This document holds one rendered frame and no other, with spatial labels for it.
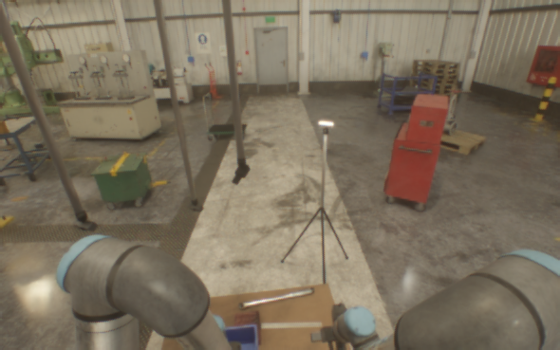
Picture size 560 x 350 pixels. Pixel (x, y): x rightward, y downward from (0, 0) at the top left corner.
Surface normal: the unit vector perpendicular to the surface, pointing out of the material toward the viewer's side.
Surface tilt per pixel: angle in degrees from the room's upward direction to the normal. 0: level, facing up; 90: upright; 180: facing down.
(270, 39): 90
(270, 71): 90
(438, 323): 45
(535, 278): 8
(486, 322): 38
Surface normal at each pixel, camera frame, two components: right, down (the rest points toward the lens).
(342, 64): 0.01, 0.46
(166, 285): 0.59, -0.41
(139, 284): 0.24, -0.28
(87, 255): -0.14, -0.64
